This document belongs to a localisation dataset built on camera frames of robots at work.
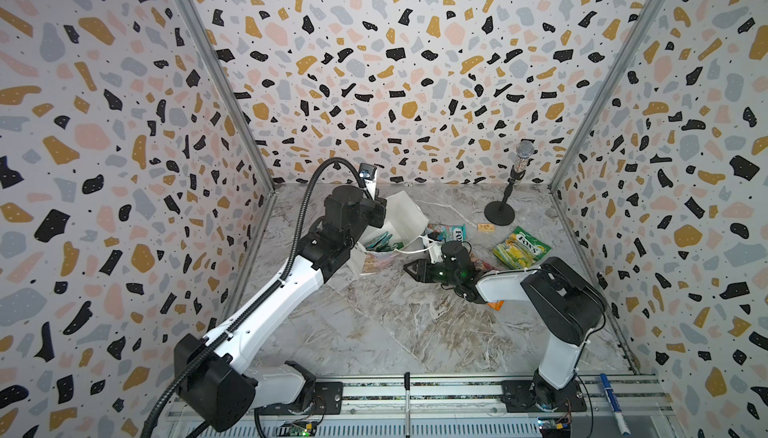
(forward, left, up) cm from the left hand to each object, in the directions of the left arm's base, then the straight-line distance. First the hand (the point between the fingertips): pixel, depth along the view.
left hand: (377, 184), depth 72 cm
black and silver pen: (-37, -7, -36) cm, 52 cm away
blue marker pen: (-42, -58, -34) cm, 79 cm away
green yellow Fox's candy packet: (+2, -46, -34) cm, 57 cm away
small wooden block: (+13, -38, -36) cm, 54 cm away
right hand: (-6, -7, -27) cm, 29 cm away
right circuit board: (-46, -43, -36) cm, 73 cm away
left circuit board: (-45, +19, -36) cm, 61 cm away
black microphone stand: (+20, -43, -36) cm, 60 cm away
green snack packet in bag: (-2, 0, -23) cm, 23 cm away
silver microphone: (+16, -42, -3) cm, 45 cm away
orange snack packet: (-16, -35, -35) cm, 52 cm away
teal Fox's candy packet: (+9, -24, -34) cm, 42 cm away
